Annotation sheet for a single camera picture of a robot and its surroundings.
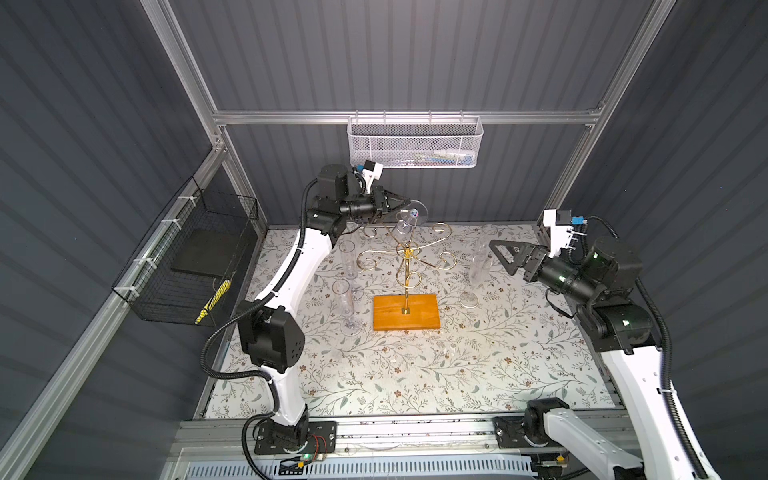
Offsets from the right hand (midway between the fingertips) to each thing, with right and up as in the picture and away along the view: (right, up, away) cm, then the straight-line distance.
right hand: (503, 249), depth 60 cm
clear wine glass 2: (-36, -24, +33) cm, 54 cm away
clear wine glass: (-37, -8, +47) cm, 61 cm away
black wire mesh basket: (-71, -1, +13) cm, 72 cm away
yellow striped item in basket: (-64, -12, +8) cm, 65 cm away
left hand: (-18, +12, +11) cm, 24 cm away
